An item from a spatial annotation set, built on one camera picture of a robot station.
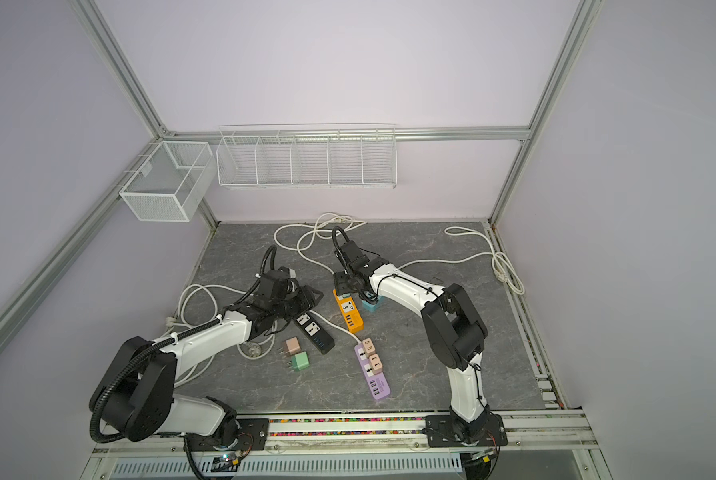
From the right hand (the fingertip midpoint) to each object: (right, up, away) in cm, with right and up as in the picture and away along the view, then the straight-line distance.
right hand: (347, 284), depth 93 cm
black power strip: (-9, -14, -4) cm, 17 cm away
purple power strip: (+9, -25, -14) cm, 30 cm away
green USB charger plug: (-13, -21, -9) cm, 26 cm away
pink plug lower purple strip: (+9, -20, -14) cm, 26 cm away
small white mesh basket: (-58, +33, +4) cm, 67 cm away
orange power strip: (+1, -9, 0) cm, 9 cm away
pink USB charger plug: (-16, -17, -6) cm, 24 cm away
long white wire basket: (-13, +42, +5) cm, 44 cm away
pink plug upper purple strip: (+7, -16, -12) cm, 21 cm away
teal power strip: (+8, -8, +2) cm, 11 cm away
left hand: (-7, -4, -6) cm, 10 cm away
